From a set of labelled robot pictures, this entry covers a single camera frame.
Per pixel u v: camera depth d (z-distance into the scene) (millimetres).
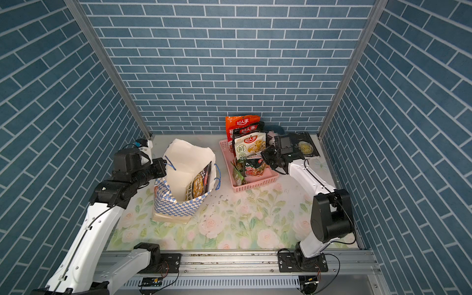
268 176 1010
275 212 889
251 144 940
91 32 767
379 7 706
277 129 1188
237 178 934
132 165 520
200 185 845
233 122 953
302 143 1143
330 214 451
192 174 985
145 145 618
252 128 963
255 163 845
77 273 373
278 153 691
